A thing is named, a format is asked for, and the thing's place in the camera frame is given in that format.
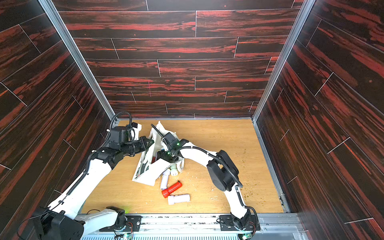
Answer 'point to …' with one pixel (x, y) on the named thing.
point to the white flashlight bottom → (184, 198)
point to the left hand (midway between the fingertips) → (155, 141)
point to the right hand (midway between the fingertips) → (165, 156)
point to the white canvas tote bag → (150, 167)
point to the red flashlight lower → (166, 193)
